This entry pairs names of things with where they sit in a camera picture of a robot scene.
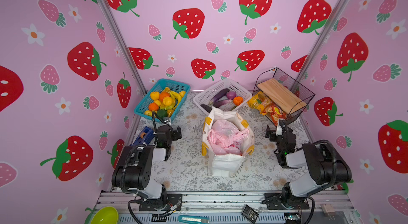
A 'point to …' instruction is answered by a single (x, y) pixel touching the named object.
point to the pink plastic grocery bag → (226, 137)
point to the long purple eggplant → (220, 93)
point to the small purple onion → (231, 95)
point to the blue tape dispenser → (146, 135)
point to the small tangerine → (153, 106)
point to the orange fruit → (163, 94)
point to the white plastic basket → (205, 95)
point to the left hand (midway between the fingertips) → (170, 126)
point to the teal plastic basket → (159, 86)
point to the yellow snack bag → (260, 101)
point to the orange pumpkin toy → (237, 100)
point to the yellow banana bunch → (172, 94)
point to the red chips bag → (277, 114)
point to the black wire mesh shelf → (279, 96)
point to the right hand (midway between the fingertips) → (277, 125)
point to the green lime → (162, 113)
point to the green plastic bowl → (107, 215)
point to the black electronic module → (249, 214)
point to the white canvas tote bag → (226, 165)
